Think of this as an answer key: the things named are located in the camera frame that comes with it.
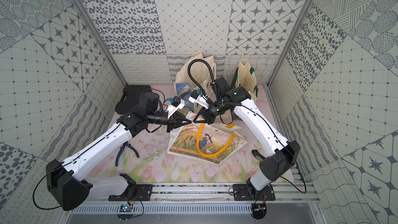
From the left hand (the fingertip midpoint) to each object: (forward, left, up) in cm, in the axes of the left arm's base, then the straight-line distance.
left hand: (193, 125), depth 65 cm
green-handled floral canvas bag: (+52, -33, -18) cm, 64 cm away
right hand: (+3, -2, -2) cm, 4 cm away
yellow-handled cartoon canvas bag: (-2, -8, -15) cm, 17 cm away
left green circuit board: (-27, +32, -31) cm, 53 cm away
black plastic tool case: (+35, +48, -23) cm, 64 cm away
